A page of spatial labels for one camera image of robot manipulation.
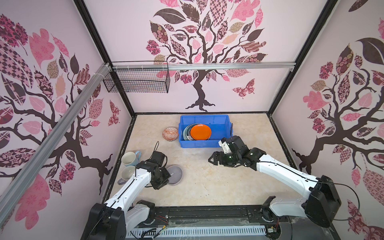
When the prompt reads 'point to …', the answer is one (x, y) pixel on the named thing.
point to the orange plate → (200, 132)
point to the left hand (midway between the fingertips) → (168, 183)
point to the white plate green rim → (186, 132)
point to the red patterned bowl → (170, 133)
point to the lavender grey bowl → (176, 175)
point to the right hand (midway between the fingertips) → (213, 159)
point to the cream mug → (130, 158)
